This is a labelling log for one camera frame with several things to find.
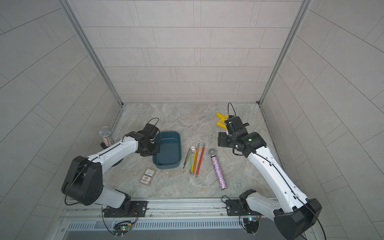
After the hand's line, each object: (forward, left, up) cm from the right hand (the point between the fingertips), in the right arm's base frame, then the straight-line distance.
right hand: (221, 138), depth 75 cm
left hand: (+4, +35, -15) cm, 38 cm away
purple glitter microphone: (0, +4, -16) cm, 16 cm away
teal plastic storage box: (0, +29, -15) cm, 33 cm away
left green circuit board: (-32, +48, -17) cm, 61 cm away
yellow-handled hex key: (-7, +17, -19) cm, 26 cm away
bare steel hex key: (+5, +18, -18) cm, 26 cm away
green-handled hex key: (-9, +17, -18) cm, 27 cm away
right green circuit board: (-34, -10, -22) cm, 42 cm away
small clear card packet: (-11, +41, -17) cm, 45 cm away
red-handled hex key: (-1, +11, -20) cm, 23 cm away
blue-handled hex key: (-2, +17, -18) cm, 25 cm away
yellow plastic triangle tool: (+27, -7, -18) cm, 33 cm away
